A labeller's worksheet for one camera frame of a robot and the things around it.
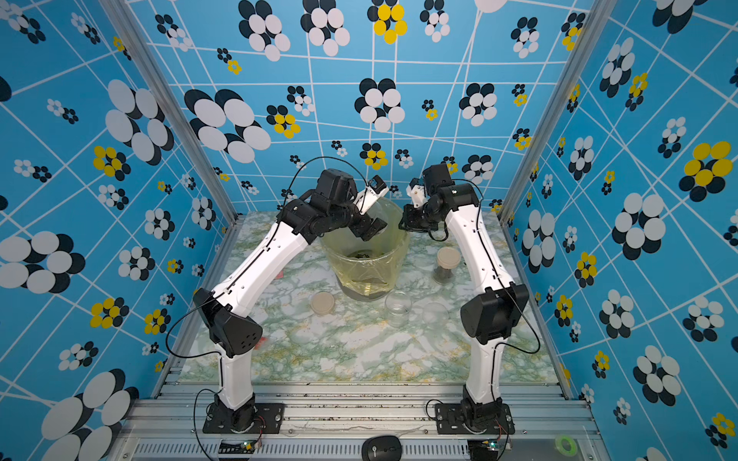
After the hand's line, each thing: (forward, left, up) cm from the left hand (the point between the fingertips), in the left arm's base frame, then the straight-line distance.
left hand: (378, 207), depth 76 cm
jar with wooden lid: (-2, -22, -21) cm, 31 cm away
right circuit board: (-50, -26, -34) cm, 66 cm away
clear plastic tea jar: (-12, -7, -32) cm, 35 cm away
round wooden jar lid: (-9, +19, -36) cm, 42 cm away
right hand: (+1, -9, -8) cm, 12 cm away
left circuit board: (-50, +36, -36) cm, 71 cm away
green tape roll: (-49, -44, -33) cm, 74 cm away
